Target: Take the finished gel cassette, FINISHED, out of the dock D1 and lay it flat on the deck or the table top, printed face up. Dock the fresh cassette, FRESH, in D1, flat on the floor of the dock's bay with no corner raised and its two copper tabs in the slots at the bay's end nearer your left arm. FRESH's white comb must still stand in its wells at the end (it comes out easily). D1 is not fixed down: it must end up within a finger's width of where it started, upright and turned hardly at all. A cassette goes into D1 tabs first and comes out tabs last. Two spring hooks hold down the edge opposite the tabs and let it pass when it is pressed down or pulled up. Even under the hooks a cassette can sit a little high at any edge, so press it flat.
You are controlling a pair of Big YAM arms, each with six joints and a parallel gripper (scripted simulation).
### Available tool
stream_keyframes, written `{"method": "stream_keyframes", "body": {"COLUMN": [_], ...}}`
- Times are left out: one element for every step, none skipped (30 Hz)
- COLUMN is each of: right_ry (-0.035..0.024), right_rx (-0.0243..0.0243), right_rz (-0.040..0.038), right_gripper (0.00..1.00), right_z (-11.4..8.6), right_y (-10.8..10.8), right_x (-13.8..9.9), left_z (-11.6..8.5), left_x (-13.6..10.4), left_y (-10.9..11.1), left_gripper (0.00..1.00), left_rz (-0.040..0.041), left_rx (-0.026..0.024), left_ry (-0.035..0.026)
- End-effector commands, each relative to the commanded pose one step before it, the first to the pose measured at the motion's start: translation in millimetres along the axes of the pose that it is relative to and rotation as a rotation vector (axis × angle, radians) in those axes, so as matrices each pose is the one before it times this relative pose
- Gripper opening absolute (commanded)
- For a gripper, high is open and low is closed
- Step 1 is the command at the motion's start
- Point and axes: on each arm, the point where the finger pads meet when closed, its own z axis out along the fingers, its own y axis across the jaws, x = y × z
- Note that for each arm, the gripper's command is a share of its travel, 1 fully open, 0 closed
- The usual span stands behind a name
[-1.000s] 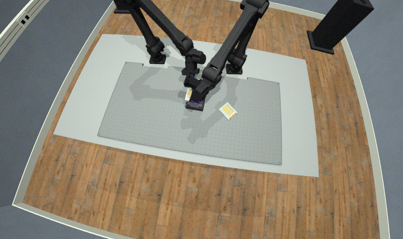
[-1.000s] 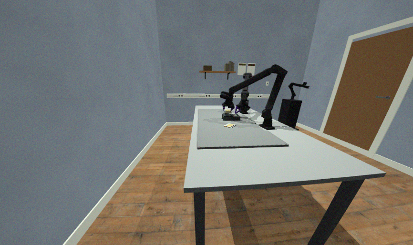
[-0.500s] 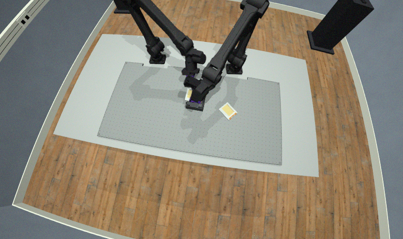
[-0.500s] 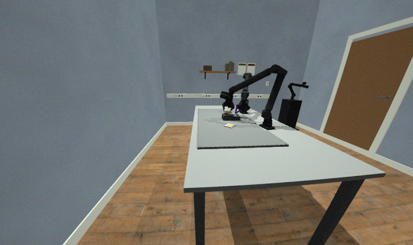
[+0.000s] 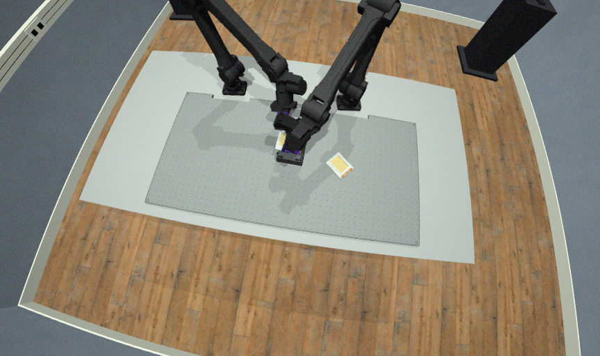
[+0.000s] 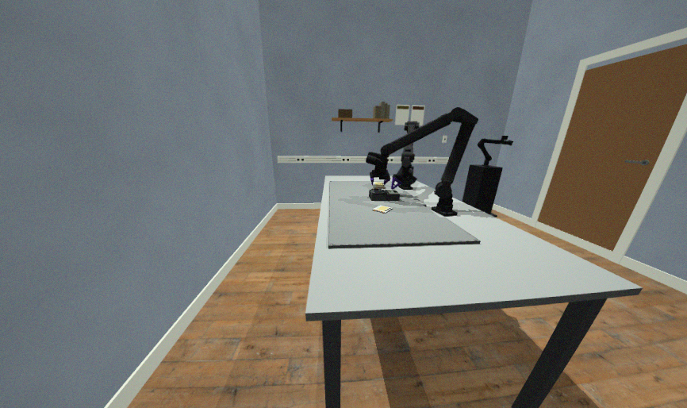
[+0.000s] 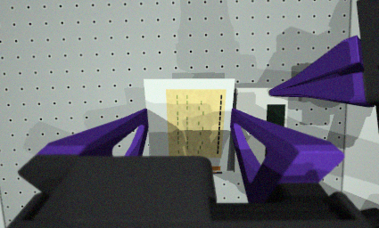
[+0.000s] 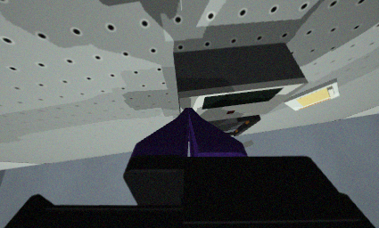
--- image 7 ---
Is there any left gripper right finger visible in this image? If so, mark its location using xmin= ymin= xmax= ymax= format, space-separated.
xmin=230 ymin=108 xmax=345 ymax=203

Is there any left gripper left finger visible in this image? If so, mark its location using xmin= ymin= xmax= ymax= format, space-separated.
xmin=35 ymin=109 xmax=149 ymax=156

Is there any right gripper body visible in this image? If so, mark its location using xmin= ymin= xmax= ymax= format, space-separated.
xmin=357 ymin=0 xmax=379 ymax=133

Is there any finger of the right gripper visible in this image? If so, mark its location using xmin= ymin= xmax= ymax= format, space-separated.
xmin=269 ymin=36 xmax=364 ymax=93
xmin=269 ymin=72 xmax=374 ymax=108

